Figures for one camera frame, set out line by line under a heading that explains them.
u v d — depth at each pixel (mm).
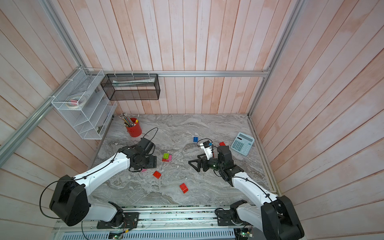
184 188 831
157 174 886
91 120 782
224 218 730
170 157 924
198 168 713
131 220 730
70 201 410
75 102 730
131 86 1050
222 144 1008
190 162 758
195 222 733
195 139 1040
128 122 995
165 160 934
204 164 704
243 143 1008
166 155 906
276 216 408
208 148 726
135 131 1013
